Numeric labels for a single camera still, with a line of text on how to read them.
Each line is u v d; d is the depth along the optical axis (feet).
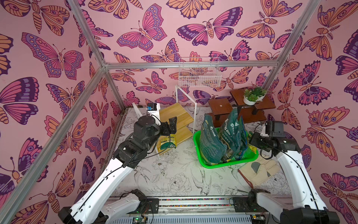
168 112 2.98
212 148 2.40
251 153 2.88
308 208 1.23
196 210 2.40
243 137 2.24
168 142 3.02
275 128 1.85
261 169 2.79
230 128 2.41
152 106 1.74
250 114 3.76
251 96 2.86
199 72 3.49
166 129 1.84
